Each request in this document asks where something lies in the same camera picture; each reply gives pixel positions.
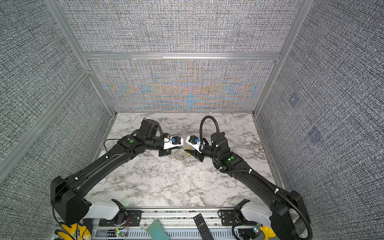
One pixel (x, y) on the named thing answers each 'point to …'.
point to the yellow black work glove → (77, 232)
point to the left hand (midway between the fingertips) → (179, 144)
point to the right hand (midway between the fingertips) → (188, 143)
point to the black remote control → (204, 230)
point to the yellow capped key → (188, 148)
